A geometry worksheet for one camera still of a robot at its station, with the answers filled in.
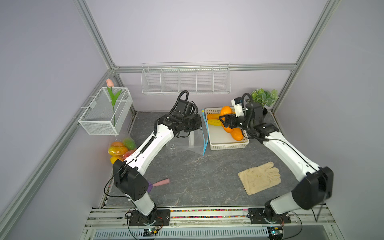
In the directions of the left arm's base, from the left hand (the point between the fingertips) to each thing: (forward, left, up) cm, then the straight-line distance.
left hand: (203, 124), depth 77 cm
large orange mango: (+4, +53, -19) cm, 56 cm away
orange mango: (+4, -12, +5) cm, 14 cm away
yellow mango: (-5, +48, -12) cm, 49 cm away
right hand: (+5, -12, +1) cm, 13 cm away
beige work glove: (-21, -32, -27) cm, 47 cm away
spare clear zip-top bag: (+1, +4, -17) cm, 18 cm away
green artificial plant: (+20, -42, -2) cm, 47 cm away
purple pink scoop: (-20, +27, -27) cm, 43 cm away
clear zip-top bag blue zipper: (+7, +52, -20) cm, 56 cm away
